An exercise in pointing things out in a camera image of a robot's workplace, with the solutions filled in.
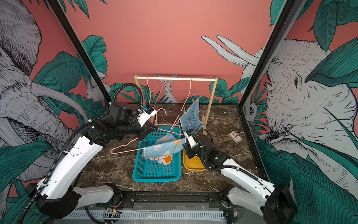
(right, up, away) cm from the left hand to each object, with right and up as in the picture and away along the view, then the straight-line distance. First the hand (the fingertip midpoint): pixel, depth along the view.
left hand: (156, 125), depth 65 cm
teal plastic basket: (-10, -29, +19) cm, 36 cm away
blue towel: (+18, +2, +29) cm, 34 cm away
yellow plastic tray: (+20, -26, +21) cm, 39 cm away
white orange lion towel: (+2, -24, +23) cm, 33 cm away
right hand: (+13, -11, +13) cm, 21 cm away
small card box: (+50, -11, +33) cm, 61 cm away
